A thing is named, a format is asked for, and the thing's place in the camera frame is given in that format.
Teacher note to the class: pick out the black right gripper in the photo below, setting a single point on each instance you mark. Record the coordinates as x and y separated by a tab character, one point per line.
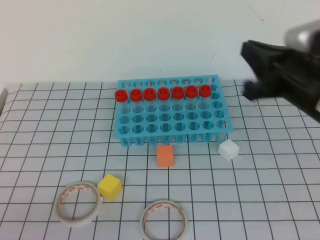
283	72

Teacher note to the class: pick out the red capped test tube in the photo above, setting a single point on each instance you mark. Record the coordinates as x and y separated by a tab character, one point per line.
205	92

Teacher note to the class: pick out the white tape roll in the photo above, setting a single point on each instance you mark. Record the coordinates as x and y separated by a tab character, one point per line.
155	221
78	186

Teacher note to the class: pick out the blue test tube rack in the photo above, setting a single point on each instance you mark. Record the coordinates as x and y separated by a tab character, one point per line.
198	120

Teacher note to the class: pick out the white foam cube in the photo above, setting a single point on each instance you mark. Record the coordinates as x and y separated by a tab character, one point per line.
228	149

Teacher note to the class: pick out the orange foam cube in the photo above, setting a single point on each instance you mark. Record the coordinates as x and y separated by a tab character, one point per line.
165	156

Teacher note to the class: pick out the yellow foam cube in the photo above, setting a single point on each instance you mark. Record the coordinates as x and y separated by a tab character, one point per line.
110	187

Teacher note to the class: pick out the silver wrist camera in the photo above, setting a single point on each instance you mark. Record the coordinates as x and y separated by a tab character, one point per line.
301	38

